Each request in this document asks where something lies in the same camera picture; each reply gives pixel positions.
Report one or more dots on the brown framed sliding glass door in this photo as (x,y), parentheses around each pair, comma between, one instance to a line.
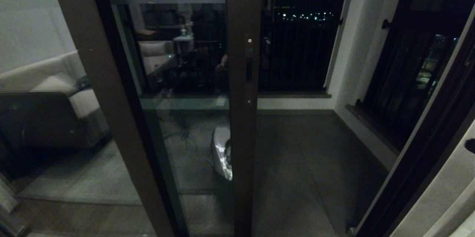
(241,148)

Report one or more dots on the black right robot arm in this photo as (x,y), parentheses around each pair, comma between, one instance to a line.
(471,146)

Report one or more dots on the brown stone balcony sill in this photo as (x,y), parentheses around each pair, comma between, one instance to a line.
(297,96)

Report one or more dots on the black balcony railing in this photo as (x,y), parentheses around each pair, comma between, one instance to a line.
(300,59)

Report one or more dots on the brown framed fixed glass panel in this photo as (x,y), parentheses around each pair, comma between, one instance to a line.
(124,125)

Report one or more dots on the brown stone side sill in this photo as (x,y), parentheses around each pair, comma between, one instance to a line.
(371,127)

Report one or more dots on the grey rug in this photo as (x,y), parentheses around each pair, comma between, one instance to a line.
(85,181)

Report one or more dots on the white sofa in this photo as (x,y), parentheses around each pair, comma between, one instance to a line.
(55,85)

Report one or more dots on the dark grey box furniture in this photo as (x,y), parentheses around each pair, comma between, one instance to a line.
(37,122)

